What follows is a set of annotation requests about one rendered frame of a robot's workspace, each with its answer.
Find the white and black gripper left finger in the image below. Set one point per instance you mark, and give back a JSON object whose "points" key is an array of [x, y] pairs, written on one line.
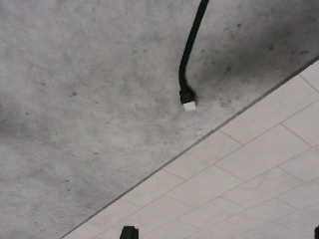
{"points": [[129, 232]]}

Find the white and black cable plug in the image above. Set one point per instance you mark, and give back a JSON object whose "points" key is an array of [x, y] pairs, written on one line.
{"points": [[187, 99]]}

